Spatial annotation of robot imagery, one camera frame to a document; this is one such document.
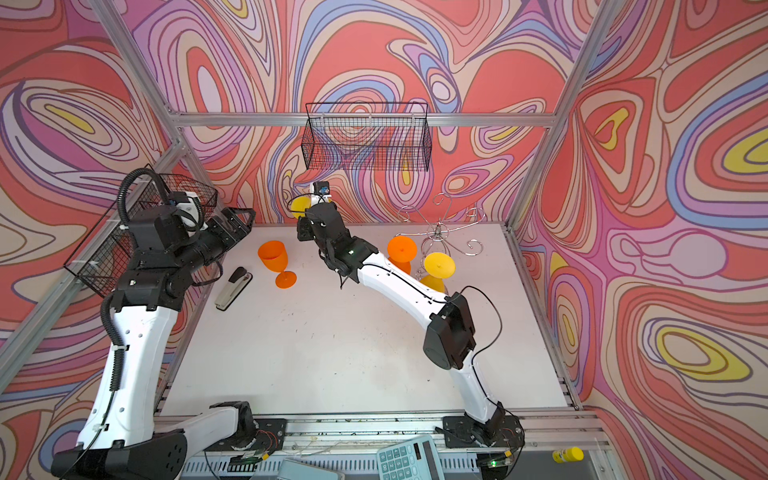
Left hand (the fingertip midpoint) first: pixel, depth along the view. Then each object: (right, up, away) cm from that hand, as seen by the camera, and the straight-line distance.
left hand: (247, 218), depth 66 cm
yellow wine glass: (+5, +7, +23) cm, 24 cm away
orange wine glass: (+35, -7, +7) cm, 36 cm away
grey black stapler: (-20, -20, +33) cm, 44 cm away
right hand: (+10, +2, +12) cm, 16 cm away
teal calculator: (+38, -56, +3) cm, 68 cm away
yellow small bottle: (+72, -52, -1) cm, 89 cm away
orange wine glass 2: (-3, -9, +25) cm, 27 cm away
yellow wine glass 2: (+43, -11, +3) cm, 45 cm away
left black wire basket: (-32, -10, -1) cm, 34 cm away
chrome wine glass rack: (+51, +5, +58) cm, 78 cm away
